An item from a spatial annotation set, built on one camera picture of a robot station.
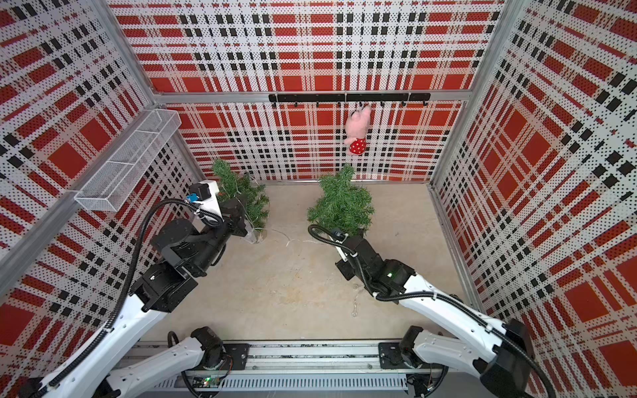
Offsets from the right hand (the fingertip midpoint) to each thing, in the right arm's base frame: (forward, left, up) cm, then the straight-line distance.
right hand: (349, 251), depth 77 cm
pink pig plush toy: (+44, -4, +15) cm, 47 cm away
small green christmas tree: (+13, +2, +7) cm, 15 cm away
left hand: (+3, +25, +23) cm, 35 cm away
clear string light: (+16, +23, -20) cm, 35 cm away
